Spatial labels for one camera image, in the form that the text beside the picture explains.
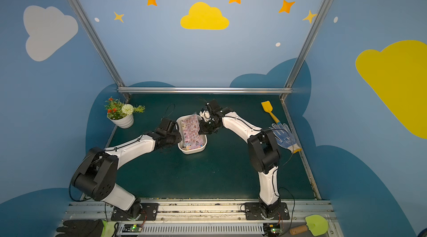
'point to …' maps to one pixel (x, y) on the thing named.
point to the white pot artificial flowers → (122, 115)
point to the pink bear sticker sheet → (192, 139)
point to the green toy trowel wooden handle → (316, 225)
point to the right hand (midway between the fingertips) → (201, 130)
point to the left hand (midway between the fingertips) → (184, 136)
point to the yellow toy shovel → (268, 107)
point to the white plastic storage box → (180, 146)
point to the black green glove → (87, 228)
